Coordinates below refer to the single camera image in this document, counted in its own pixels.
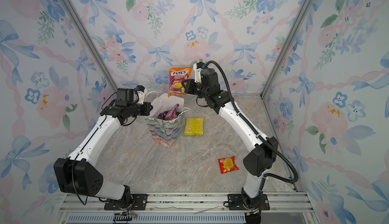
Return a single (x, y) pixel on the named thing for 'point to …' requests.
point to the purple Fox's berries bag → (169, 114)
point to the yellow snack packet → (194, 125)
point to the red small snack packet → (227, 164)
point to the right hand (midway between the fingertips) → (182, 81)
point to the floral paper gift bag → (166, 132)
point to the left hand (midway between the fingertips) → (152, 105)
